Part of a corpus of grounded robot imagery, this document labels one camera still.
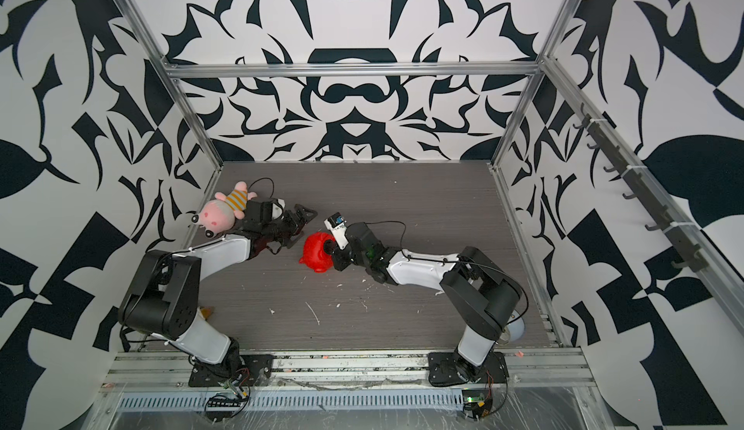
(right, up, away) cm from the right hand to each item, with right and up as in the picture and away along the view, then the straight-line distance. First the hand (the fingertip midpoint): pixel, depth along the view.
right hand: (327, 242), depth 86 cm
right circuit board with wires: (+39, -36, -15) cm, 55 cm away
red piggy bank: (-3, -3, -2) cm, 5 cm away
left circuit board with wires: (-22, -38, -13) cm, 46 cm away
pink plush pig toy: (-38, +7, +11) cm, 40 cm away
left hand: (-6, +7, +7) cm, 12 cm away
